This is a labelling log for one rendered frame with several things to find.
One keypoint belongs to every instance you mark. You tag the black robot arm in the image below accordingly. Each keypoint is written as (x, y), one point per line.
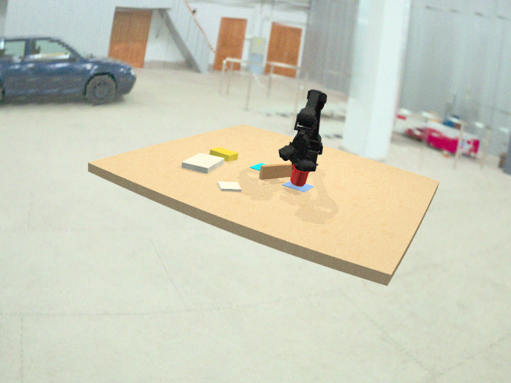
(308, 134)

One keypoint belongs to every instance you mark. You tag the white flat rectangular block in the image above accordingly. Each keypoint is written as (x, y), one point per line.
(203, 163)

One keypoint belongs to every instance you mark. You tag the red cup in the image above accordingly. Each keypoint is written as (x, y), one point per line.
(298, 178)

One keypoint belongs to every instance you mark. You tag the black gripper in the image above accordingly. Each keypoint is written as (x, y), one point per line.
(301, 163)

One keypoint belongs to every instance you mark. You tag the yellow block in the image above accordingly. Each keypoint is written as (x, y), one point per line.
(228, 155)

